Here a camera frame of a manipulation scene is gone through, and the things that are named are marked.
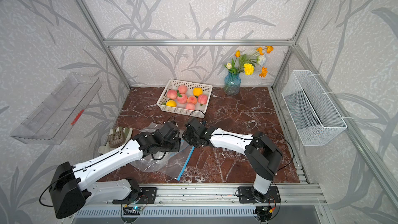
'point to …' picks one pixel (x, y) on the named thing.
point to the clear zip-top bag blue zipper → (172, 166)
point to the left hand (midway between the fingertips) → (180, 145)
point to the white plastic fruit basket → (199, 111)
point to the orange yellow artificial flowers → (246, 64)
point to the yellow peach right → (197, 91)
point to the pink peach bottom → (190, 106)
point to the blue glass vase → (232, 83)
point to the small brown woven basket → (116, 139)
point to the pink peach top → (182, 89)
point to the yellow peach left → (171, 103)
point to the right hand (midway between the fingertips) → (181, 136)
